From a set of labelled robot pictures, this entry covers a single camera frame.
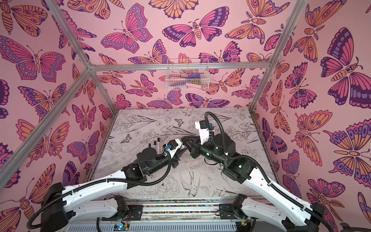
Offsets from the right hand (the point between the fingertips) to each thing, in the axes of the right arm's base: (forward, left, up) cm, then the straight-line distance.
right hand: (183, 137), depth 61 cm
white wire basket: (+52, -1, -1) cm, 52 cm away
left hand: (0, -1, -6) cm, 6 cm away
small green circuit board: (-28, +32, -38) cm, 57 cm away
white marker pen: (+17, +19, -35) cm, 43 cm away
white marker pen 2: (+17, +22, -35) cm, 45 cm away
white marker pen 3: (+17, +25, -35) cm, 47 cm away
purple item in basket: (+50, -7, -1) cm, 50 cm away
